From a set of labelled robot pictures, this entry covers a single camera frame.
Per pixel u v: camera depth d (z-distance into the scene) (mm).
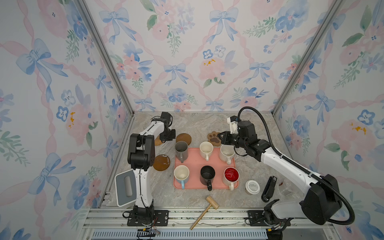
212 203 770
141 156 575
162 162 930
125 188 797
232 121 725
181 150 908
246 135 609
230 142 711
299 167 469
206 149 931
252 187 780
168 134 900
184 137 1061
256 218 733
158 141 859
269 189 801
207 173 858
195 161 931
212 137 1032
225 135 703
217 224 737
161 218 746
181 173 872
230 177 858
